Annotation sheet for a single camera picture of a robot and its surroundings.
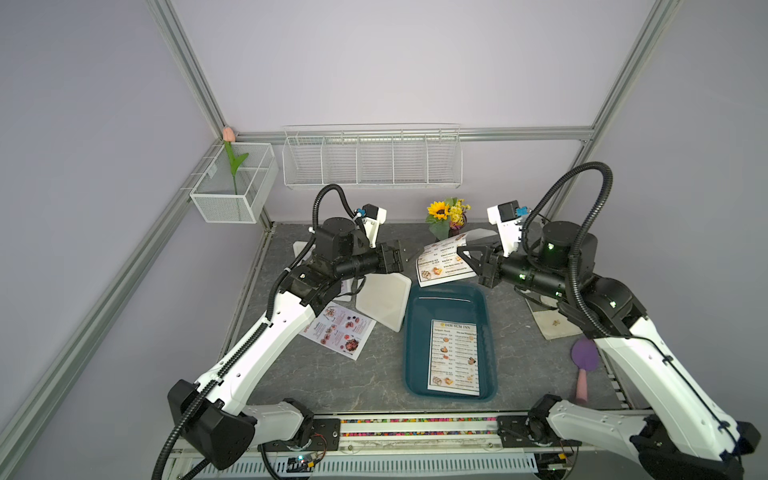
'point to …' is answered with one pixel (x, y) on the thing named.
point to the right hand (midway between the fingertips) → (459, 248)
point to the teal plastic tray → (454, 301)
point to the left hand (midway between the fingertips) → (413, 253)
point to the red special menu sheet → (340, 329)
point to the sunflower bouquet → (445, 216)
